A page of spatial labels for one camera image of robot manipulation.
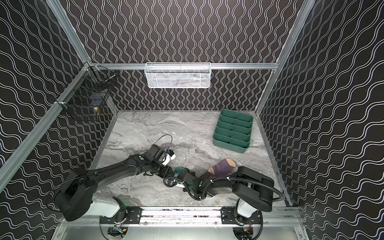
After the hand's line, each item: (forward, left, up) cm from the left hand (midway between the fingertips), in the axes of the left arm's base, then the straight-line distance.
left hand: (176, 176), depth 81 cm
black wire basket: (+43, +58, +26) cm, 77 cm away
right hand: (+3, -5, -6) cm, 8 cm away
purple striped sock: (+9, -27, -6) cm, 29 cm away
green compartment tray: (+33, -35, 0) cm, 48 cm away
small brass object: (+26, +46, +23) cm, 58 cm away
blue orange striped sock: (+6, +1, -6) cm, 9 cm away
